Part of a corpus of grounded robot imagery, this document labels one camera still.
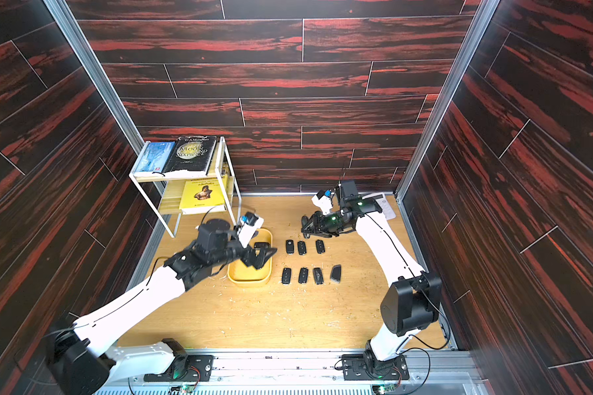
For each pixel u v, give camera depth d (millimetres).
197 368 730
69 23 680
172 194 991
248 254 651
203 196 947
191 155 862
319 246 1011
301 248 1010
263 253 674
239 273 962
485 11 663
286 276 928
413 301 438
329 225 693
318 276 916
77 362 375
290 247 1015
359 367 734
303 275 928
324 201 749
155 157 862
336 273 933
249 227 630
